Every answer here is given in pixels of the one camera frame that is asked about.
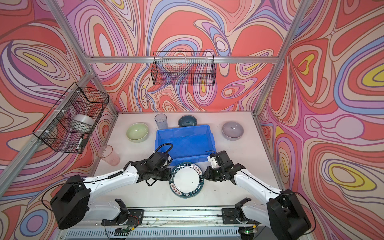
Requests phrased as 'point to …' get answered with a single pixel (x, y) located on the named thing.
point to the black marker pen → (80, 140)
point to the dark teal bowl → (187, 120)
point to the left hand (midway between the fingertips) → (174, 175)
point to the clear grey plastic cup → (161, 120)
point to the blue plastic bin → (191, 144)
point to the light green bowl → (137, 132)
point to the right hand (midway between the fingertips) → (204, 179)
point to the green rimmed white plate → (186, 180)
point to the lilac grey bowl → (232, 130)
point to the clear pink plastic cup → (105, 152)
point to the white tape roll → (82, 123)
